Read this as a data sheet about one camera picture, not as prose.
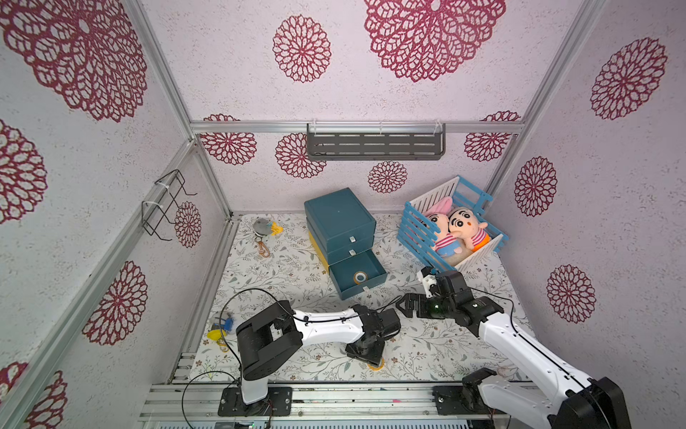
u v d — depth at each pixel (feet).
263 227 3.58
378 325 2.13
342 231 2.83
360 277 3.26
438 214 3.33
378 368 2.60
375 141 3.03
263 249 3.57
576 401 1.33
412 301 2.39
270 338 1.66
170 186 2.60
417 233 3.26
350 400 2.46
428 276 2.46
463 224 3.19
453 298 2.05
